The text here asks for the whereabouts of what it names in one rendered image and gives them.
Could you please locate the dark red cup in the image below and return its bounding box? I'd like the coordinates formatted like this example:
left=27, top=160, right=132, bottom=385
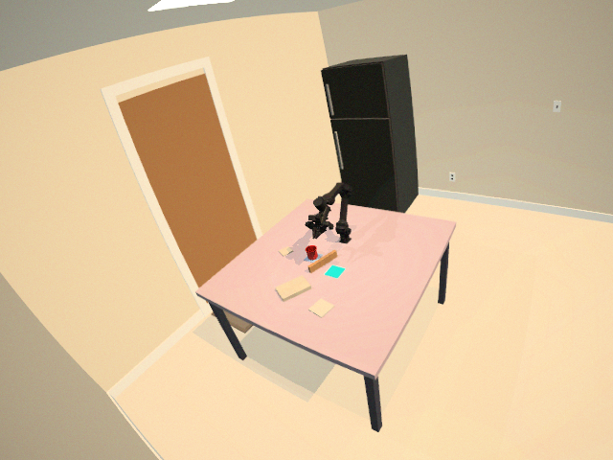
left=306, top=245, right=318, bottom=260

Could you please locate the cream flat square pad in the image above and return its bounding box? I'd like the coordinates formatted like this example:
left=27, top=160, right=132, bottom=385
left=309, top=298, right=334, bottom=318

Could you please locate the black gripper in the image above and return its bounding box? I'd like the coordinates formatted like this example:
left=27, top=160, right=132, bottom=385
left=305, top=212, right=334, bottom=240

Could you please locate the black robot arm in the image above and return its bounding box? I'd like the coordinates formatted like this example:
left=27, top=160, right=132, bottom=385
left=308, top=183, right=352, bottom=243

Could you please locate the orange flat bar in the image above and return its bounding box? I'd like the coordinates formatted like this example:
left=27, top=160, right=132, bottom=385
left=308, top=250, right=338, bottom=274

